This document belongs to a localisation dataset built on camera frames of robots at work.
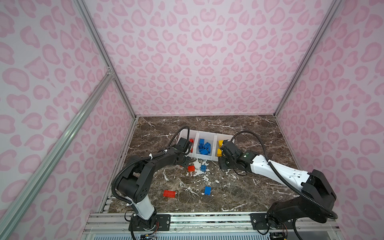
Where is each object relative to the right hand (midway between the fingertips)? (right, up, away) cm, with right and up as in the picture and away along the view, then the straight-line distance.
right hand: (222, 161), depth 84 cm
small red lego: (-18, +10, +17) cm, 27 cm away
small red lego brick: (-18, -6, +9) cm, 21 cm away
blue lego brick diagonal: (-7, +7, +15) cm, 18 cm away
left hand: (-22, 0, +10) cm, 24 cm away
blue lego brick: (-12, +6, +13) cm, 19 cm away
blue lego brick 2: (-9, +3, +12) cm, 16 cm away
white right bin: (+1, +13, +18) cm, 22 cm away
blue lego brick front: (-11, +9, +20) cm, 24 cm away
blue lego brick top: (-11, -5, +7) cm, 14 cm away
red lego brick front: (-30, -17, -2) cm, 34 cm away
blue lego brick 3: (-8, -16, 0) cm, 18 cm away
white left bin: (-17, +13, +15) cm, 26 cm away
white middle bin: (-6, +12, +20) cm, 24 cm away
